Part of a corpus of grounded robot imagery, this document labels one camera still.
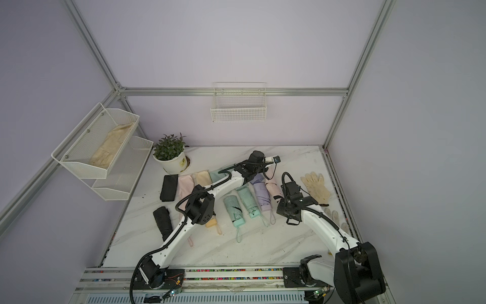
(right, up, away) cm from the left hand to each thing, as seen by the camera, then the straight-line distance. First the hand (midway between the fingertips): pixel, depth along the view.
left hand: (262, 155), depth 104 cm
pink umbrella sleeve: (-42, -18, -3) cm, 46 cm away
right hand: (+10, -27, -17) cm, 34 cm away
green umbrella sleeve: (-26, -12, 0) cm, 29 cm away
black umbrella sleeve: (-51, -18, -3) cm, 54 cm away
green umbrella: (-15, -25, -14) cm, 32 cm away
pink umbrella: (+6, -19, -8) cm, 21 cm away
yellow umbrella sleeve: (-34, -13, 0) cm, 36 cm away
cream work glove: (+29, -18, -3) cm, 34 cm away
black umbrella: (-48, -30, -16) cm, 59 cm away
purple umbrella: (+1, -23, -9) cm, 24 cm away
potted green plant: (-48, +1, -10) cm, 49 cm away
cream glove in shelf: (-67, -1, -28) cm, 73 cm away
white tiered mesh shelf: (-71, -14, -14) cm, 74 cm away
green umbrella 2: (-7, -25, -11) cm, 28 cm away
